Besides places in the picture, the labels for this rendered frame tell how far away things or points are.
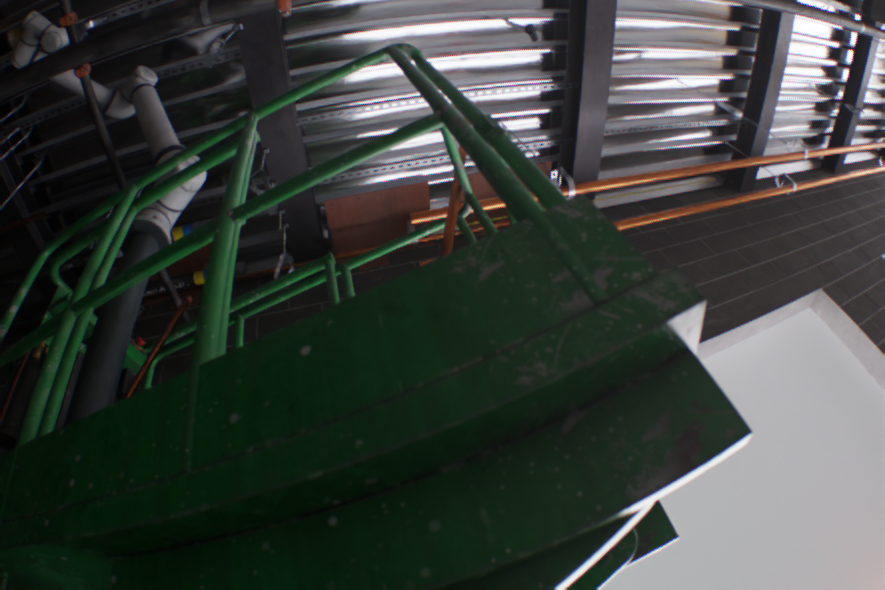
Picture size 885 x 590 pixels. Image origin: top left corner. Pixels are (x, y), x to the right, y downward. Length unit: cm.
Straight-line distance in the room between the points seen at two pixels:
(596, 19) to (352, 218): 190
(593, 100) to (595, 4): 60
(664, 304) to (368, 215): 262
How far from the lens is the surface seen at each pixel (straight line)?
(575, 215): 51
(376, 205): 291
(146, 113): 201
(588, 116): 292
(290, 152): 249
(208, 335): 64
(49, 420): 106
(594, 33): 278
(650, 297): 43
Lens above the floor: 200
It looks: 49 degrees up
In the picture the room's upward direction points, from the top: 24 degrees counter-clockwise
